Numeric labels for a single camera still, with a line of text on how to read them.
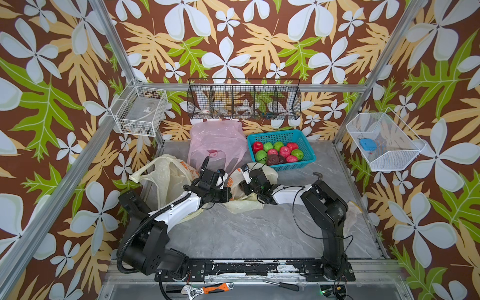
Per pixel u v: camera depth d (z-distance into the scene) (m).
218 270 0.75
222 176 0.82
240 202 0.81
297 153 1.06
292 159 1.04
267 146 1.11
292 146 1.11
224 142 1.08
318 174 1.05
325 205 0.55
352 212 0.90
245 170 0.85
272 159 0.98
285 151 1.08
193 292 0.69
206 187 0.69
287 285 0.71
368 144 0.84
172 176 0.98
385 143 0.82
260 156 1.08
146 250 0.43
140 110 0.86
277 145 1.12
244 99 0.97
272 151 1.07
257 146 1.10
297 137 1.14
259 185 0.76
